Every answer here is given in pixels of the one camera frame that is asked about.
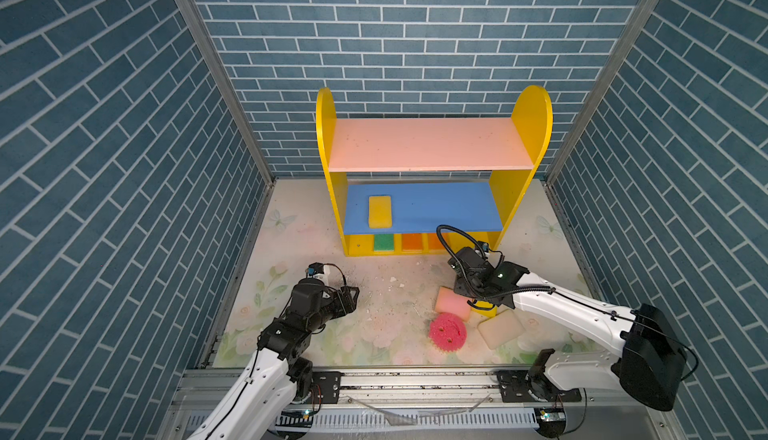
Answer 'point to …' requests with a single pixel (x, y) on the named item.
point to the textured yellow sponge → (380, 212)
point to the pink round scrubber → (447, 332)
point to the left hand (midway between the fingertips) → (352, 293)
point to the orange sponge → (412, 242)
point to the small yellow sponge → (489, 313)
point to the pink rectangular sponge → (447, 300)
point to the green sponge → (384, 242)
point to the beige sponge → (498, 330)
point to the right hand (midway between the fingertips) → (456, 280)
